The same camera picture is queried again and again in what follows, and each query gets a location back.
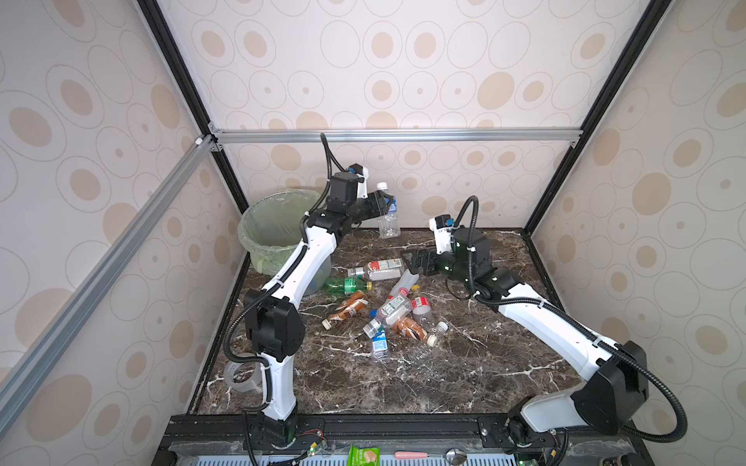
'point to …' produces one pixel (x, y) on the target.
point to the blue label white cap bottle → (388, 225)
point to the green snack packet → (364, 456)
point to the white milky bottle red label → (405, 279)
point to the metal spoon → (456, 456)
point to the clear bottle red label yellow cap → (422, 310)
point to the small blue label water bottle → (380, 345)
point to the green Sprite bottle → (347, 285)
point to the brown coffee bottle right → (409, 327)
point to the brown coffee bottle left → (353, 306)
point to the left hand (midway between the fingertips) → (396, 195)
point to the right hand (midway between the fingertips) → (425, 247)
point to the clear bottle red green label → (389, 269)
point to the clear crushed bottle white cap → (423, 354)
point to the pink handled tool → (411, 454)
